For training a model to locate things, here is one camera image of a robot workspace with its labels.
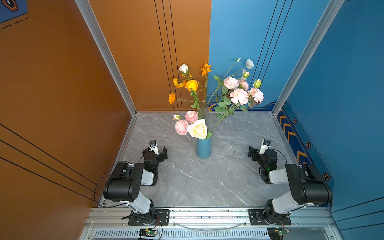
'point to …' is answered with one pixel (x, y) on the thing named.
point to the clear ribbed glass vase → (203, 113)
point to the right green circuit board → (277, 233)
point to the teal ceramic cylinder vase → (204, 148)
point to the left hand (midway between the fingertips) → (156, 145)
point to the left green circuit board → (148, 233)
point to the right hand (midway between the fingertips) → (256, 147)
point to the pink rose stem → (181, 126)
